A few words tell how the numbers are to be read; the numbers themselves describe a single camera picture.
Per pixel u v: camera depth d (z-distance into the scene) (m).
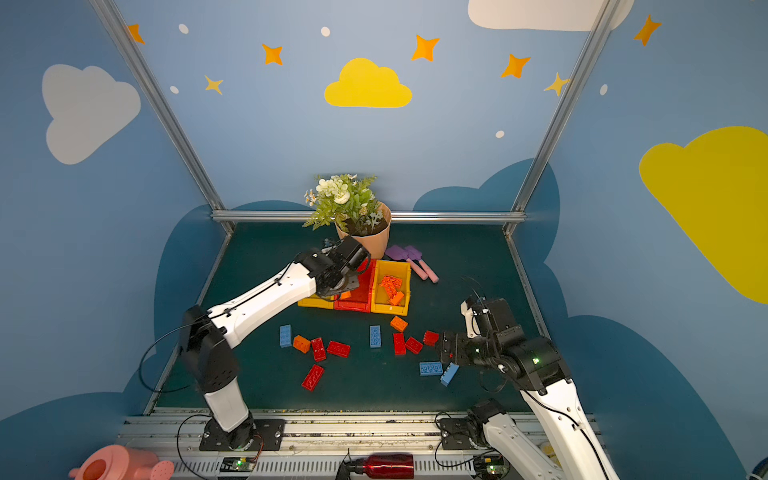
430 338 0.90
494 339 0.49
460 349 0.59
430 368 0.84
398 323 0.93
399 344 0.89
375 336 0.91
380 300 0.98
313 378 0.83
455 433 0.75
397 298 0.95
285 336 0.90
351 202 0.91
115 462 0.61
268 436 0.74
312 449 0.73
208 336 0.50
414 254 1.11
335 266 0.58
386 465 0.67
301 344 0.88
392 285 1.01
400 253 1.12
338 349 0.88
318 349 0.88
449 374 0.82
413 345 0.89
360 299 0.93
